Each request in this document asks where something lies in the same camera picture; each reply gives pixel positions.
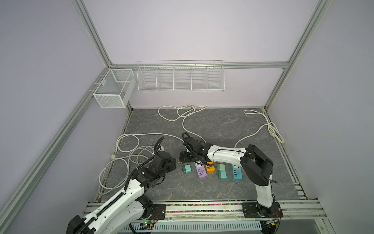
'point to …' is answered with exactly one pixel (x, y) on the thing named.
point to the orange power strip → (210, 169)
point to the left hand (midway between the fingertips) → (174, 162)
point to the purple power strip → (200, 169)
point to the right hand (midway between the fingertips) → (182, 159)
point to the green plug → (220, 167)
